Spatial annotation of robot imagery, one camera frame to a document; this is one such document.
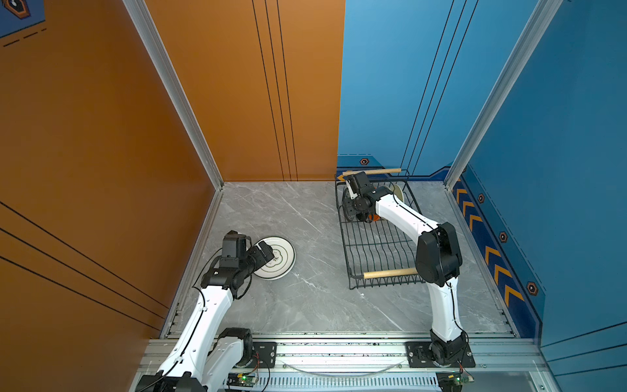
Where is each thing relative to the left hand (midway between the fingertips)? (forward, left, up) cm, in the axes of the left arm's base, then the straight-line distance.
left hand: (263, 251), depth 83 cm
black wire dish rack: (+6, -42, -10) cm, 44 cm away
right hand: (+23, -31, -1) cm, 39 cm away
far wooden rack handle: (+34, -40, +7) cm, 53 cm away
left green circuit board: (-34, +4, -14) cm, 37 cm away
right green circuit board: (-34, -59, -14) cm, 69 cm away
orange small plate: (+3, -36, +16) cm, 39 cm away
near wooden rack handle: (-10, -40, +7) cm, 42 cm away
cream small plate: (+26, -50, +3) cm, 57 cm away
